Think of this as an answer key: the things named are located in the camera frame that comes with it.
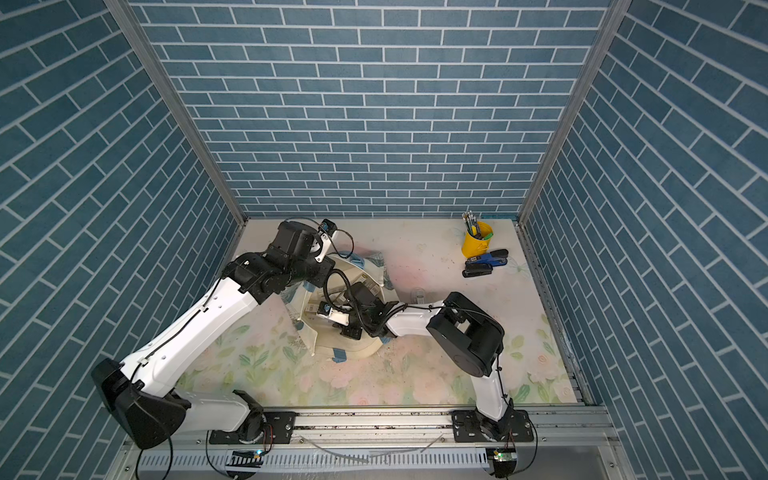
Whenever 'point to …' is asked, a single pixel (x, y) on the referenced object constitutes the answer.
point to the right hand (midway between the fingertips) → (338, 319)
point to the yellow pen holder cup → (474, 247)
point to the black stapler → (473, 269)
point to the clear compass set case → (417, 295)
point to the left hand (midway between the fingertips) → (337, 261)
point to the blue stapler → (496, 257)
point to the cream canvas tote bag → (326, 334)
